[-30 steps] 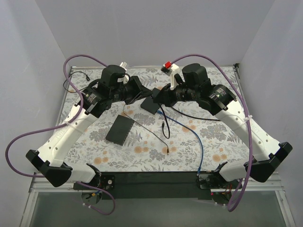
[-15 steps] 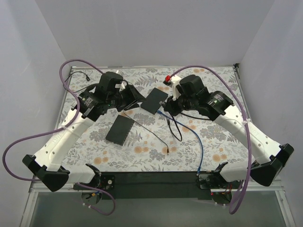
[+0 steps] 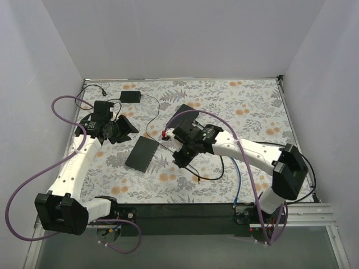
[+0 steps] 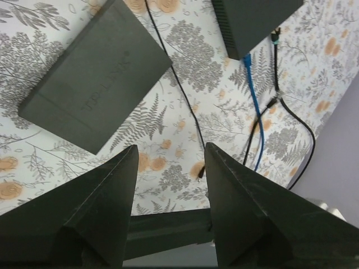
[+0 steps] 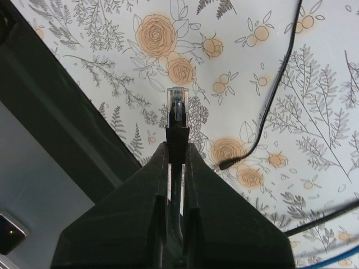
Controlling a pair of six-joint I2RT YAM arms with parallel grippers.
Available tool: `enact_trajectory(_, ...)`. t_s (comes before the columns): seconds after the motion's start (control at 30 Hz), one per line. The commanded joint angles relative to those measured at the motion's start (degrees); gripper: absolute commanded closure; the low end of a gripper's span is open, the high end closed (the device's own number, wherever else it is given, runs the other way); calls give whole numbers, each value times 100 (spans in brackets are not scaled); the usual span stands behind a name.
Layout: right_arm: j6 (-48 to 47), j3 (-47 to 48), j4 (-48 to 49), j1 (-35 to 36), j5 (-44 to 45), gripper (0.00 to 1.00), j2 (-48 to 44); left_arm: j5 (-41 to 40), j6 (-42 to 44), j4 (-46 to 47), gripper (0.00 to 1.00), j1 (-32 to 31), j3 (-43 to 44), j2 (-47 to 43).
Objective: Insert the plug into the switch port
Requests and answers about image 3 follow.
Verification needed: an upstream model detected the blue ethernet cable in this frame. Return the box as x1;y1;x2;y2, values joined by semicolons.
229;156;245;207

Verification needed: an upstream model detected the thin black power input cord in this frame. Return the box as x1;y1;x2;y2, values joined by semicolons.
74;85;122;111

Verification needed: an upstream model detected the floral patterned table mat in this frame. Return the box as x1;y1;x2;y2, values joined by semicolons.
57;79;315;205

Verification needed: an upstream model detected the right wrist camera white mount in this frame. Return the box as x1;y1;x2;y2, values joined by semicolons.
162;128;175;141

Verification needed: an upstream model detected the black network switch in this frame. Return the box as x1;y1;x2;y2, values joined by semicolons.
166;104;199;129
125;136;159;173

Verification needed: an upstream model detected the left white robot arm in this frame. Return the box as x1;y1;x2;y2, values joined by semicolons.
34;101;137;235

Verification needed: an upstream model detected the thin black adapter cable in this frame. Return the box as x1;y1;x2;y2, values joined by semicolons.
140;94;201;184

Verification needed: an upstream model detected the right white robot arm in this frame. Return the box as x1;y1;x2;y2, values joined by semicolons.
163;120;308;215

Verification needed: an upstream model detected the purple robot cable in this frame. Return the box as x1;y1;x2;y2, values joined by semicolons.
164;109;288;247
5;95;142;255

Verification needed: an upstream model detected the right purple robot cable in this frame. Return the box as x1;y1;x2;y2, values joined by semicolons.
164;109;288;247

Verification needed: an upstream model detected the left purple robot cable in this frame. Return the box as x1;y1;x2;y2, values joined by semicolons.
5;95;142;255

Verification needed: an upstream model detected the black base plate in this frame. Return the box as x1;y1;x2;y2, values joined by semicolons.
86;203;287;238

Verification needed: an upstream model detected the black power adapter brick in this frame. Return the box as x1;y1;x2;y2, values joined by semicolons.
119;91;142;104

